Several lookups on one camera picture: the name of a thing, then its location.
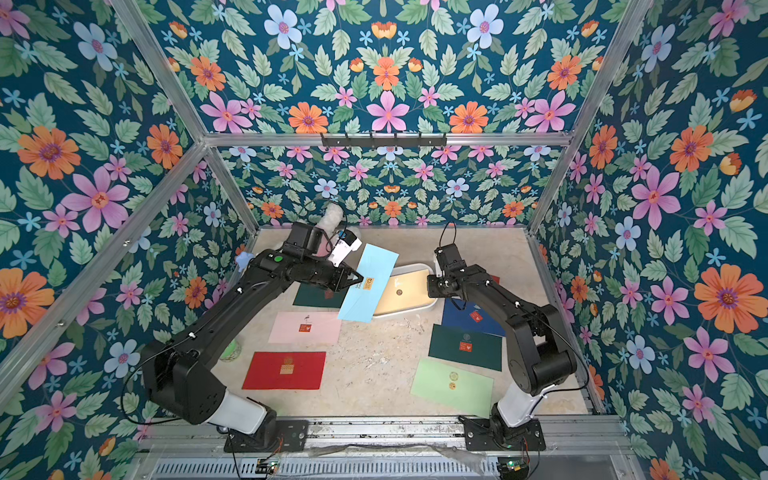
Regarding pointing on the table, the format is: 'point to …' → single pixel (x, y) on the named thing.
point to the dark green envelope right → (466, 346)
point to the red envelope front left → (285, 370)
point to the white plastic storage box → (425, 306)
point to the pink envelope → (306, 328)
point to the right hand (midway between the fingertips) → (435, 285)
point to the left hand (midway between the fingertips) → (363, 276)
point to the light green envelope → (456, 388)
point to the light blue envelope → (361, 301)
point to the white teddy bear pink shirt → (331, 219)
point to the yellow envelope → (405, 291)
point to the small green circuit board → (513, 468)
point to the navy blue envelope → (470, 317)
